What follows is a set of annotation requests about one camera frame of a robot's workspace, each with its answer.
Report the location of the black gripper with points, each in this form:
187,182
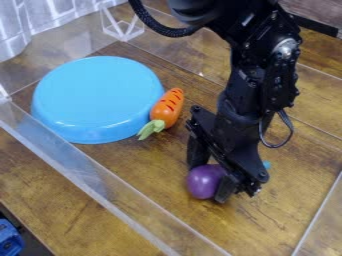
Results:
225,138

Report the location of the purple toy eggplant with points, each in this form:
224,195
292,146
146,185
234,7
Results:
204,180

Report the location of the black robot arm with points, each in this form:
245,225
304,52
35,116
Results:
264,37

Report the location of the blue round tray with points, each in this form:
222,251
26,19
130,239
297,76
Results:
94,100

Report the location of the orange toy carrot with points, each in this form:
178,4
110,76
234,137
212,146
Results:
165,113

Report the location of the blue object at corner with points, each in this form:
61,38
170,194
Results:
11,240

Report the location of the white brick pattern curtain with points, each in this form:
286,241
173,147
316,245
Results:
29,17

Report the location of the clear acrylic enclosure wall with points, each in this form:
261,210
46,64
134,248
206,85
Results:
113,199

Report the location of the clear acrylic corner bracket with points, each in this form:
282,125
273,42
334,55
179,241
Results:
119,29

